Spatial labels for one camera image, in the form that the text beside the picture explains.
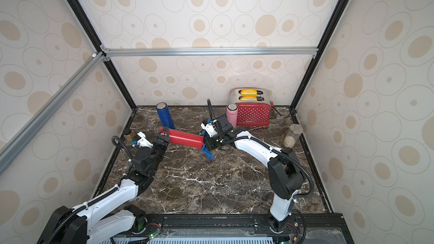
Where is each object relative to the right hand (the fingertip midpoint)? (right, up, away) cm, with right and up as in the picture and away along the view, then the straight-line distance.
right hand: (201, 148), depth 84 cm
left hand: (-12, +10, -7) cm, 17 cm away
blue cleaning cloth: (+2, -1, -2) cm, 3 cm away
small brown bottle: (-42, +6, +10) cm, 44 cm away
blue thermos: (-22, +17, +11) cm, 29 cm away
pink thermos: (+16, +19, +6) cm, 26 cm away
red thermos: (-9, +6, -6) cm, 12 cm away
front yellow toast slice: (+26, +27, +13) cm, 40 cm away
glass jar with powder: (+49, +7, +6) cm, 50 cm away
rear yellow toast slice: (+27, +31, +16) cm, 44 cm away
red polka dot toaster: (+29, +22, +13) cm, 39 cm away
